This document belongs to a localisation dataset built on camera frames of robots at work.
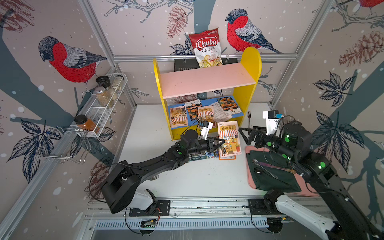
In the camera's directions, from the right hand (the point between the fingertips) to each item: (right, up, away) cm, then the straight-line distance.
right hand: (245, 127), depth 62 cm
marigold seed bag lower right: (+1, +12, +39) cm, 40 cm away
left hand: (-6, -7, +8) cm, 12 cm away
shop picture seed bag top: (-5, -3, +11) cm, 12 cm away
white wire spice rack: (-73, +5, +12) cm, 74 cm away
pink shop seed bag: (-14, +6, +33) cm, 36 cm away
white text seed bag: (-5, +5, +33) cm, 34 cm away
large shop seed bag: (-33, +4, +33) cm, 46 cm away
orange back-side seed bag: (-5, -22, +28) cm, 36 cm away
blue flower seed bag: (-9, -20, +30) cm, 37 cm away
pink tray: (+22, -27, +23) cm, 42 cm away
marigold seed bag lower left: (-24, +10, +36) cm, 45 cm away
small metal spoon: (+16, -24, +26) cm, 39 cm away
